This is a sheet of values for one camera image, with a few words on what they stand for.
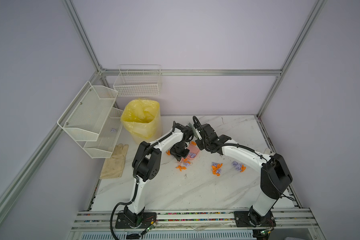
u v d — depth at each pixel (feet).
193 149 2.74
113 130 3.05
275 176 1.52
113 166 3.03
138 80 3.14
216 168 2.97
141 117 3.41
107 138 3.00
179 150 2.62
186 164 3.05
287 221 2.44
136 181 1.85
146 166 1.77
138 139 2.95
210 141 2.19
